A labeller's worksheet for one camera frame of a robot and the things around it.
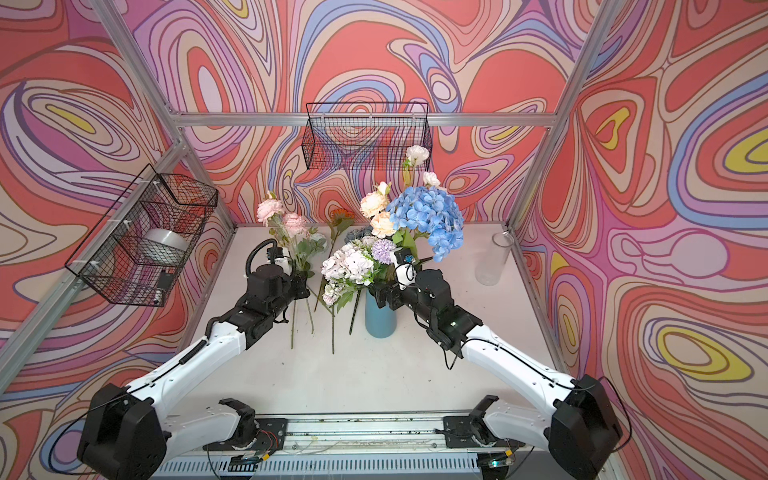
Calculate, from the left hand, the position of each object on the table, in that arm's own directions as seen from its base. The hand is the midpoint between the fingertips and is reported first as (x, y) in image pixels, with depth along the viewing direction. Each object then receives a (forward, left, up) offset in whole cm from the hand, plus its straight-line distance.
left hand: (310, 270), depth 83 cm
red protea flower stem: (+36, -3, -14) cm, 39 cm away
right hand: (-5, -22, +3) cm, 22 cm away
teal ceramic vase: (-13, -19, -6) cm, 24 cm away
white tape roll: (-3, +32, +14) cm, 35 cm away
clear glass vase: (+10, -56, -13) cm, 58 cm away
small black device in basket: (-7, +34, +6) cm, 35 cm away
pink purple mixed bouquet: (-8, -14, +13) cm, 21 cm away
